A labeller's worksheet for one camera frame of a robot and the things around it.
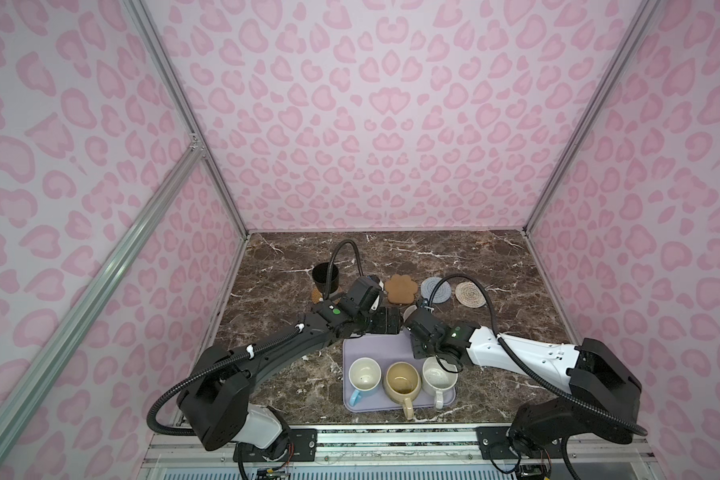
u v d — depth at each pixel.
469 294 1.03
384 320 0.72
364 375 0.84
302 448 0.73
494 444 0.73
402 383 0.82
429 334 0.64
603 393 0.42
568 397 0.41
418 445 0.75
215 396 0.41
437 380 0.82
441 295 1.01
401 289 1.04
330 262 1.10
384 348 0.88
